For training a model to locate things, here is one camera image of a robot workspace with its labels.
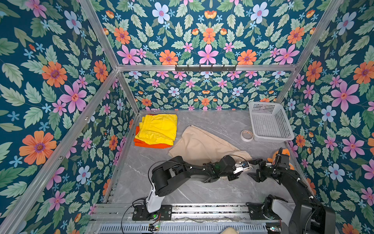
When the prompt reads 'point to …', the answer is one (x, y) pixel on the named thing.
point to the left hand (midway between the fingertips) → (245, 167)
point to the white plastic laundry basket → (270, 122)
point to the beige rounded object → (230, 230)
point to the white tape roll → (247, 135)
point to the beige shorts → (199, 146)
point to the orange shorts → (140, 143)
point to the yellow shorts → (158, 128)
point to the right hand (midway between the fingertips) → (247, 165)
